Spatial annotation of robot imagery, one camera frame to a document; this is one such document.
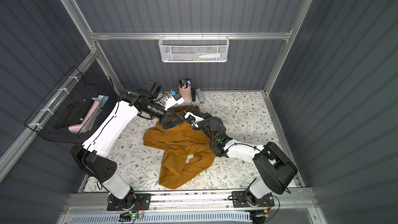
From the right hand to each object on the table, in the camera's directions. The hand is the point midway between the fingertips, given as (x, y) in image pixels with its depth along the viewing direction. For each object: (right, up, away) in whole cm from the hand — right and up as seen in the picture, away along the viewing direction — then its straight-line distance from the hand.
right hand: (193, 109), depth 77 cm
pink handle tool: (-49, -8, -12) cm, 51 cm away
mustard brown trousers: (-5, -23, +12) cm, 26 cm away
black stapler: (-2, +10, +38) cm, 40 cm away
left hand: (-5, -6, -8) cm, 12 cm away
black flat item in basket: (-53, -2, -8) cm, 54 cm away
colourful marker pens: (-9, +18, +33) cm, 38 cm away
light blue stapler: (+3, +9, +35) cm, 37 cm away
